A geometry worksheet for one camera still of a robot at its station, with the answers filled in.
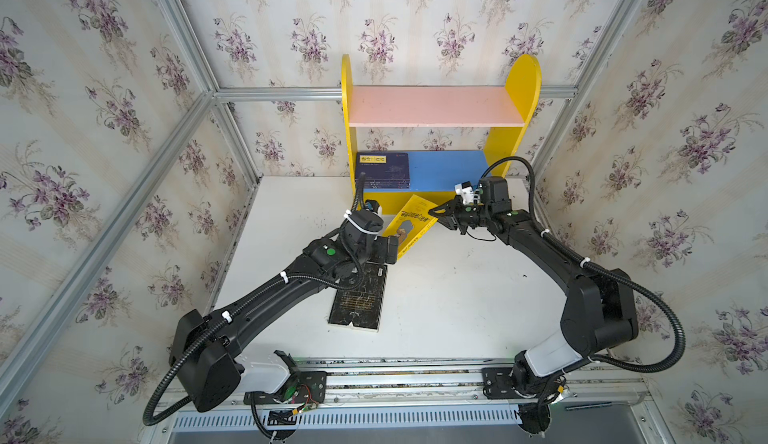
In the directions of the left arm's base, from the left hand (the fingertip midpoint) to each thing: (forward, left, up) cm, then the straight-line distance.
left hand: (383, 237), depth 78 cm
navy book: (+24, 0, -3) cm, 24 cm away
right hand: (+7, -12, +1) cm, 14 cm away
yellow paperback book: (+7, -9, -3) cm, 12 cm away
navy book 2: (+23, -1, -4) cm, 24 cm away
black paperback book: (-11, +6, -20) cm, 23 cm away
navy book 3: (+24, -1, -6) cm, 25 cm away
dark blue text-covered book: (+32, 0, -3) cm, 32 cm away
